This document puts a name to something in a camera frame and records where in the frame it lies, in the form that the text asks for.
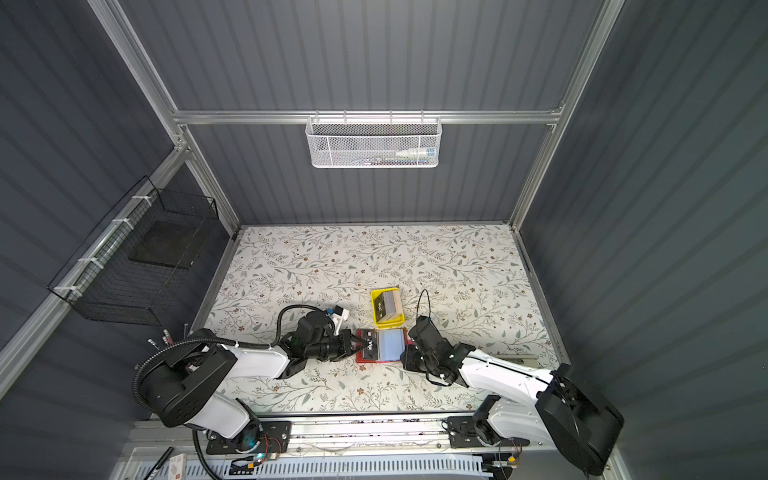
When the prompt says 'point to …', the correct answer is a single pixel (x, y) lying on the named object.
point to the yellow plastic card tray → (392, 322)
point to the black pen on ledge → (159, 463)
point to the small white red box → (178, 467)
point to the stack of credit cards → (388, 305)
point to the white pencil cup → (166, 338)
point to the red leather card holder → (391, 341)
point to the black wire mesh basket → (139, 276)
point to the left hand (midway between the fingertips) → (370, 345)
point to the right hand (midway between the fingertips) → (405, 360)
